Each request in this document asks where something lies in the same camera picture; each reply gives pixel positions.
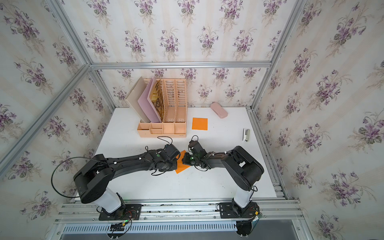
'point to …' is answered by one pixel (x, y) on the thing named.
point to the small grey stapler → (246, 135)
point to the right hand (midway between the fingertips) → (183, 160)
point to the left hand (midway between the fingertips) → (177, 167)
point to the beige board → (132, 99)
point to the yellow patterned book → (157, 99)
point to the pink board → (145, 102)
